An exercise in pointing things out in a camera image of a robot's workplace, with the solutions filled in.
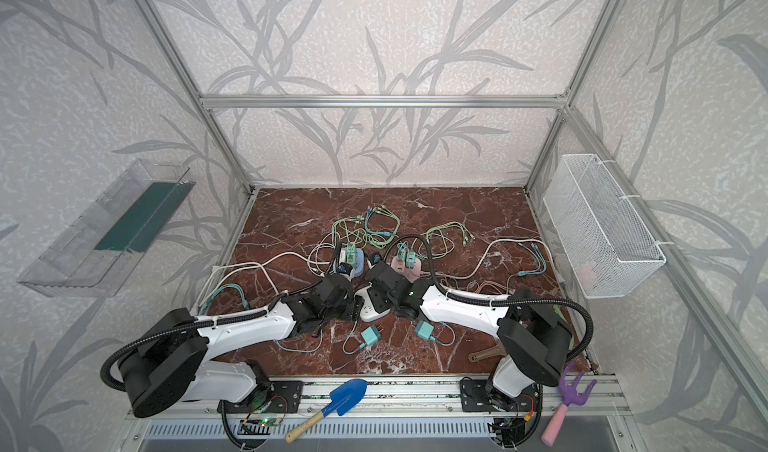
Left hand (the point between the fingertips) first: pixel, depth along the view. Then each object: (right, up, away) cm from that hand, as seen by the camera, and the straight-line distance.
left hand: (359, 292), depth 88 cm
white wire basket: (+56, +16, -27) cm, 64 cm away
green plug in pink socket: (+13, +11, +4) cm, 18 cm away
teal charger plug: (+4, -10, -6) cm, 13 cm away
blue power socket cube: (-1, +8, +8) cm, 11 cm away
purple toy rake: (+56, -22, -14) cm, 61 cm away
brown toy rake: (+38, -14, -8) cm, 42 cm away
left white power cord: (-50, +5, +11) cm, 51 cm away
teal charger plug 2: (+19, -9, -5) cm, 22 cm away
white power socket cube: (+6, +1, -13) cm, 14 cm away
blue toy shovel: (-2, -22, -14) cm, 27 cm away
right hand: (+6, +4, -3) cm, 8 cm away
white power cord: (+50, +14, +17) cm, 55 cm away
